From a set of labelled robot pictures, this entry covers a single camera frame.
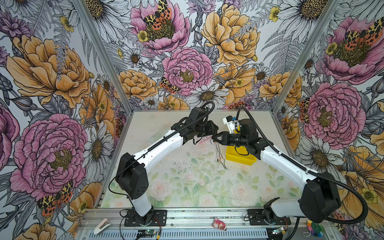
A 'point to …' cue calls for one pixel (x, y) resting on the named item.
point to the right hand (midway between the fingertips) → (213, 142)
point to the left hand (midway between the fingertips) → (216, 133)
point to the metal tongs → (222, 156)
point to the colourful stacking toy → (316, 229)
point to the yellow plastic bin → (240, 153)
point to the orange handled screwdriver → (216, 146)
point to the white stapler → (103, 225)
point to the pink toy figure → (219, 224)
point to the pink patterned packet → (200, 139)
